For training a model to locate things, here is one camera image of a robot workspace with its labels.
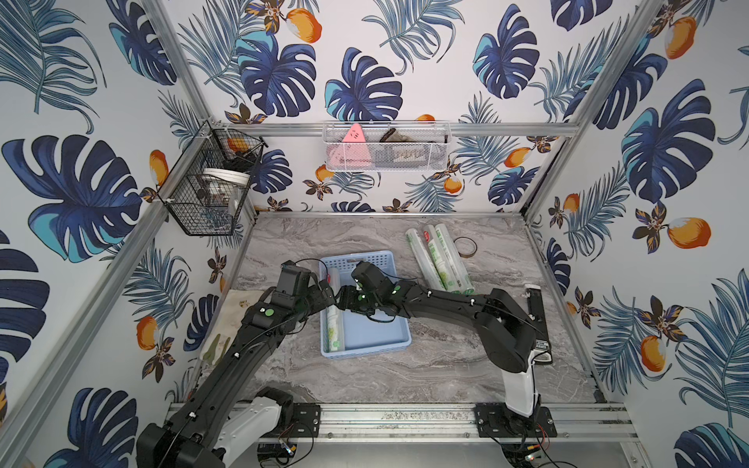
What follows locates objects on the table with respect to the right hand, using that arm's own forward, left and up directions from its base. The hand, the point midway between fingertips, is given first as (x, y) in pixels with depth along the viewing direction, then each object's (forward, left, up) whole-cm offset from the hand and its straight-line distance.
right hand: (339, 301), depth 86 cm
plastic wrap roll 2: (+21, -27, -6) cm, 34 cm away
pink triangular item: (+37, -3, +26) cm, 45 cm away
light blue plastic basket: (-7, -6, -6) cm, 12 cm away
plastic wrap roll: (-2, +2, -5) cm, 6 cm away
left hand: (-1, +4, +8) cm, 9 cm away
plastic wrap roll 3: (+18, -33, -6) cm, 38 cm away
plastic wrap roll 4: (+14, -39, -6) cm, 42 cm away
